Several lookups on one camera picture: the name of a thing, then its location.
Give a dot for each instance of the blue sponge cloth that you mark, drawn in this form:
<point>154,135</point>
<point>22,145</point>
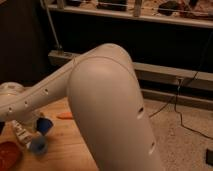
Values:
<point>44,125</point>

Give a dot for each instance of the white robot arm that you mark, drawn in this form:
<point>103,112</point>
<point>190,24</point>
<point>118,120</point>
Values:
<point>107,105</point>

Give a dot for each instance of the red ceramic bowl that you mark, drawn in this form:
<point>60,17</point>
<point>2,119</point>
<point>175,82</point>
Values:
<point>9,155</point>

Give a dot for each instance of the orange toy carrot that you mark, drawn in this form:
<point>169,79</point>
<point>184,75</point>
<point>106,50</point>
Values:
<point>65,116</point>

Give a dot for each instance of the wooden table board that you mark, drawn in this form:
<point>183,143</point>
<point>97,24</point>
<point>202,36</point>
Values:
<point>66,148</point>

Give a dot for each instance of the blue plastic cup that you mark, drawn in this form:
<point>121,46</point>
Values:
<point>38,144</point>

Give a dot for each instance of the white bottle with label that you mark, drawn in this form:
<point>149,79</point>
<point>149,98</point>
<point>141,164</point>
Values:
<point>23,135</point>

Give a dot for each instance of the metal baseboard rail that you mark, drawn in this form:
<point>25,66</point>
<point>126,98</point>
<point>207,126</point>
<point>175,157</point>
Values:
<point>177,86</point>

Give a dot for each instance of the white wall shelf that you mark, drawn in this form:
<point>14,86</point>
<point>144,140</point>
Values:
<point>194,13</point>

